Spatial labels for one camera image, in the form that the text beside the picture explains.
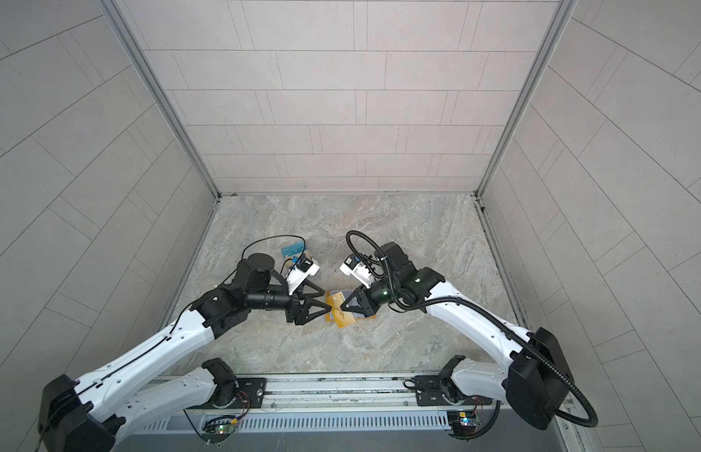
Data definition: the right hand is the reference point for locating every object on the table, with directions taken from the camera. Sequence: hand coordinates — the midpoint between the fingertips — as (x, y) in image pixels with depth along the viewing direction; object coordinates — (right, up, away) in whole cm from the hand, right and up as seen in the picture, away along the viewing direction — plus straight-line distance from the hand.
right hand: (345, 312), depth 69 cm
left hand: (-3, +3, -2) cm, 5 cm away
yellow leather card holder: (0, +4, 0) cm, 4 cm away
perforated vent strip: (+22, -26, -1) cm, 34 cm away
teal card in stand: (-19, +12, +25) cm, 34 cm away
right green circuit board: (+30, -26, 0) cm, 40 cm away
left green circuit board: (-29, -26, -4) cm, 39 cm away
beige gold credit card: (-1, -1, 0) cm, 2 cm away
